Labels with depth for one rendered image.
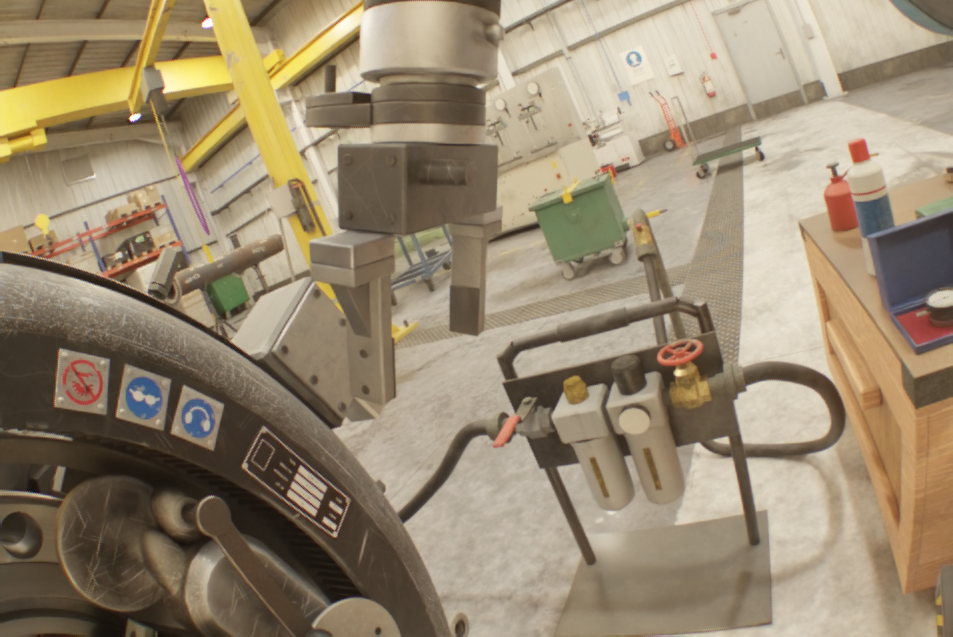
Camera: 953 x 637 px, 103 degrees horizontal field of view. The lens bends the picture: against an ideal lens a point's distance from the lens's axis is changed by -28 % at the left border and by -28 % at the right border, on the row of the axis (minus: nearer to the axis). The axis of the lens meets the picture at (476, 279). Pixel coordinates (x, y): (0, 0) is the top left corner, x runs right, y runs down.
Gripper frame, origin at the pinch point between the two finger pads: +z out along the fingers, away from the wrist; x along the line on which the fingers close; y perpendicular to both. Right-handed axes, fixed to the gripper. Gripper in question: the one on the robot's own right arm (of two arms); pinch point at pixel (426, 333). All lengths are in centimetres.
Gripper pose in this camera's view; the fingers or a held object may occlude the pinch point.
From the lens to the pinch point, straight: 37.6
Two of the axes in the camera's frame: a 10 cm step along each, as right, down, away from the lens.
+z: -0.3, 9.7, 2.6
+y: 9.1, 1.3, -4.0
